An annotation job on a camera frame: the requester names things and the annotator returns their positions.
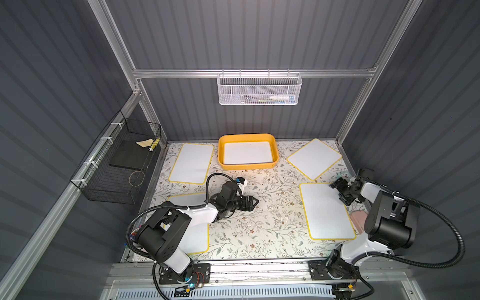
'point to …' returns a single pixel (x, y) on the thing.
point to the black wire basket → (115, 169)
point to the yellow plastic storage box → (240, 138)
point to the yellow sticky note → (145, 143)
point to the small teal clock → (345, 175)
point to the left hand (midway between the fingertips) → (255, 203)
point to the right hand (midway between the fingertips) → (338, 190)
